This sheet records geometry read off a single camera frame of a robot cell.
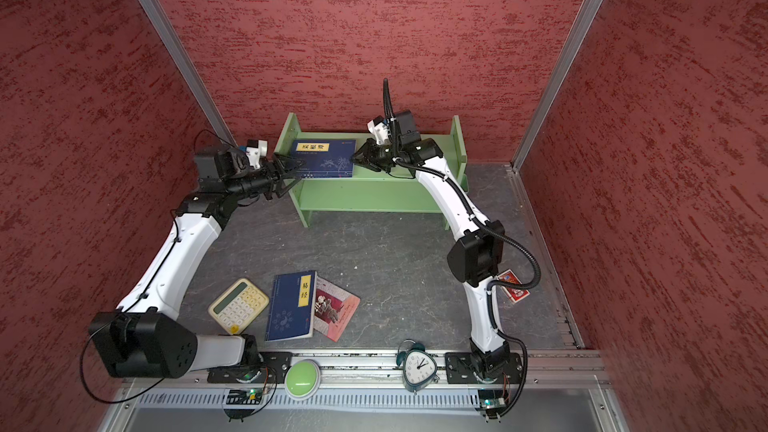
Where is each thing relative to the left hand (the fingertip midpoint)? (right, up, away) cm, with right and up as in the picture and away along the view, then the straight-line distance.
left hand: (304, 174), depth 73 cm
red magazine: (+5, -38, +10) cm, 40 cm away
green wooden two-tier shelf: (+16, -4, +22) cm, 28 cm away
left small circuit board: (-15, -56, -1) cm, 58 cm away
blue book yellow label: (+4, +5, +8) cm, 10 cm away
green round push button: (0, -50, -2) cm, 50 cm away
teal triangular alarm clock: (+29, -47, -2) cm, 55 cm away
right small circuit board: (+46, -55, -3) cm, 72 cm away
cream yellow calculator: (-22, -37, +10) cm, 44 cm away
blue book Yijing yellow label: (-6, -39, +8) cm, 40 cm away
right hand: (+11, +3, +6) cm, 13 cm away
